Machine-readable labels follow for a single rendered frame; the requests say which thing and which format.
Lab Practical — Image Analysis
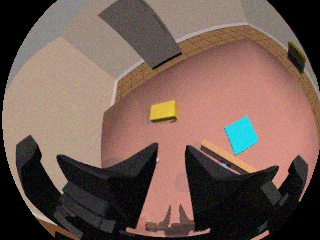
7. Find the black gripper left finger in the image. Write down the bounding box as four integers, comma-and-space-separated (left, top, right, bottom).
56, 143, 159, 229

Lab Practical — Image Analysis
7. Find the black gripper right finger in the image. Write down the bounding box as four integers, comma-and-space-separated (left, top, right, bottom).
184, 145, 279, 232

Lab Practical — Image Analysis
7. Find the yellow rectangular block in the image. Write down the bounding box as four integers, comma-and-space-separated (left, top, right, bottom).
149, 100, 177, 123

